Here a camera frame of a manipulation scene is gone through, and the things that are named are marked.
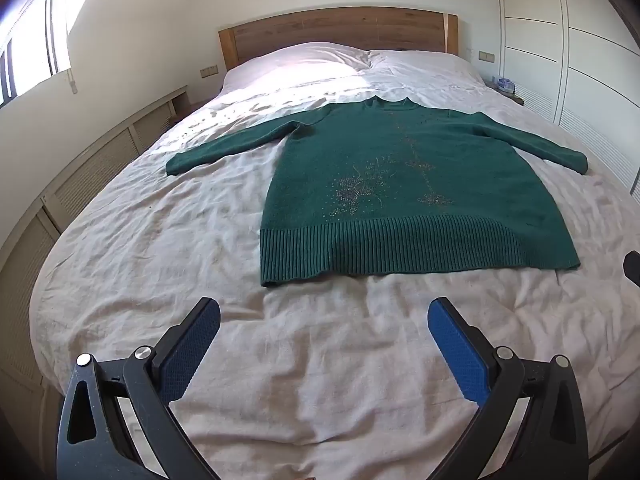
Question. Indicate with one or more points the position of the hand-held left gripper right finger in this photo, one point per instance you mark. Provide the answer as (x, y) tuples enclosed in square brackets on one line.
[(457, 355)]

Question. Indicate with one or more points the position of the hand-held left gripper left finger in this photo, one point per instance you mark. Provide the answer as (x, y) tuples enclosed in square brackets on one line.
[(192, 350)]

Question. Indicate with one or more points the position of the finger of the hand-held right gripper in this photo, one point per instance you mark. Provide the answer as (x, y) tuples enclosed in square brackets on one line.
[(633, 267)]

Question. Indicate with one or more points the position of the green knit sweater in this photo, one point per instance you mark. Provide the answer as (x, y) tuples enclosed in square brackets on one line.
[(400, 200)]

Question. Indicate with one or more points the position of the bed with white sheet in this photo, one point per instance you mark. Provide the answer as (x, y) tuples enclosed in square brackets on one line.
[(320, 350)]

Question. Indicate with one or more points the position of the beige slatted cabinet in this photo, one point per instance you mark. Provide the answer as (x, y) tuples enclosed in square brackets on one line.
[(95, 170)]

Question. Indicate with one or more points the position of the wooden nightstand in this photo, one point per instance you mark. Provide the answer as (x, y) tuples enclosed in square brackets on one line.
[(515, 97)]

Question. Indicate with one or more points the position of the blue item on nightstand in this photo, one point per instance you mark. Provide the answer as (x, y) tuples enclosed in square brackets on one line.
[(504, 85)]

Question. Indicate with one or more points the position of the white wardrobe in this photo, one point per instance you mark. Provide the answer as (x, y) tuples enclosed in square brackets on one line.
[(535, 35)]

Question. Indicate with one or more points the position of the white pillow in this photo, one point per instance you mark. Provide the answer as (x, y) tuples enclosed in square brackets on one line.
[(425, 65), (300, 62)]

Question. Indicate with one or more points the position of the window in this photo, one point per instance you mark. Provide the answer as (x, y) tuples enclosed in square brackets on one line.
[(30, 45)]

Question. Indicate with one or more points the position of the wooden headboard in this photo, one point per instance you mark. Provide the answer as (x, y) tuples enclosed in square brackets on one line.
[(340, 27)]

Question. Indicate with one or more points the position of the wall switch panel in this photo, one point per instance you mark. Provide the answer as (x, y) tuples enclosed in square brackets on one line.
[(486, 56), (209, 71)]

